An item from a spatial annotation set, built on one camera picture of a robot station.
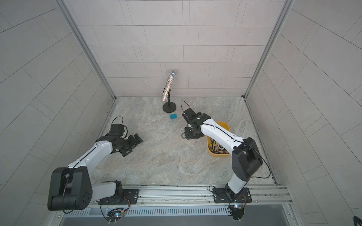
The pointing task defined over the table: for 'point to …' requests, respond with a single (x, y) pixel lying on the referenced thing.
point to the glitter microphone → (168, 86)
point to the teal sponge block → (172, 116)
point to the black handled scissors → (215, 147)
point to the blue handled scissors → (181, 135)
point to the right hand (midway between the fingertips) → (189, 136)
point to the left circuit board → (114, 214)
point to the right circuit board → (237, 211)
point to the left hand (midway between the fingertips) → (141, 142)
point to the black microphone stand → (169, 107)
